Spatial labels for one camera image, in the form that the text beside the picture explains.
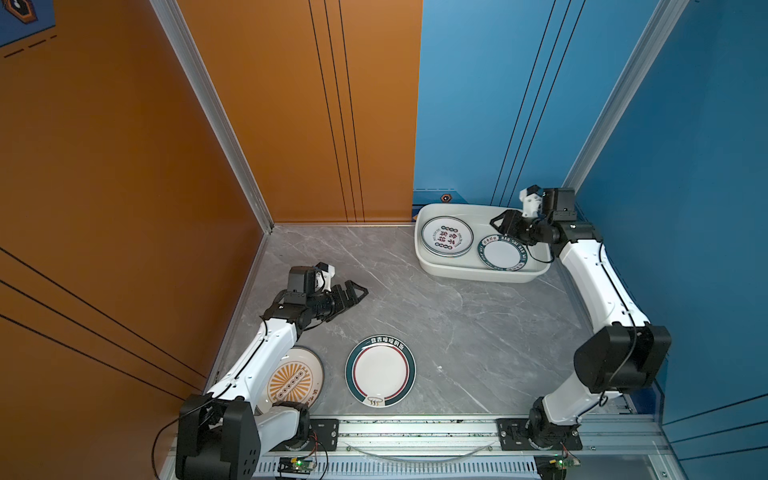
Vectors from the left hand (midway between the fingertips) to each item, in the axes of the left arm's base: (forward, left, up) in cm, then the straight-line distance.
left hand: (358, 295), depth 82 cm
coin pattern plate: (+33, -30, -11) cm, 46 cm away
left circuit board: (-37, +13, -17) cm, 43 cm away
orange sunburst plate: (-17, +17, -16) cm, 29 cm away
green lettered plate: (+26, -49, -12) cm, 57 cm away
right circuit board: (-36, -50, -14) cm, 63 cm away
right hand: (+16, -38, +13) cm, 43 cm away
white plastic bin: (+18, -36, -10) cm, 41 cm away
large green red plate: (-16, -6, -15) cm, 23 cm away
